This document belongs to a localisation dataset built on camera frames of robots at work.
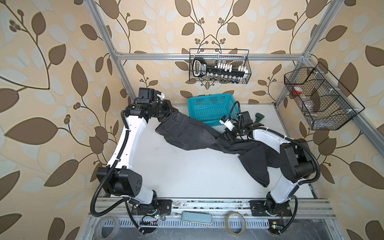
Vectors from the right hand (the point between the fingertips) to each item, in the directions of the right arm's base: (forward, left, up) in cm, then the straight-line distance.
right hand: (225, 132), depth 93 cm
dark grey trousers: (-7, +25, +12) cm, 29 cm away
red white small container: (+10, -38, +25) cm, 46 cm away
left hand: (-1, +26, +25) cm, 36 cm away
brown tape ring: (-47, -2, -5) cm, 47 cm away
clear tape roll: (-47, +64, -6) cm, 80 cm away
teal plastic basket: (+29, +8, -9) cm, 32 cm away
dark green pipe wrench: (+19, -30, -7) cm, 36 cm away
